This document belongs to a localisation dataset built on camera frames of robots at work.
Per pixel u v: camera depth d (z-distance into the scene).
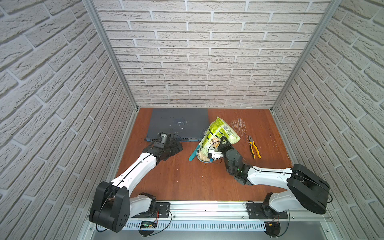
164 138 0.67
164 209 0.72
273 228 0.69
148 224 0.72
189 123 1.06
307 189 0.43
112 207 0.40
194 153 0.91
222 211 0.76
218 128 0.82
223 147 0.71
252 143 0.97
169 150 0.73
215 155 0.77
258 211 0.72
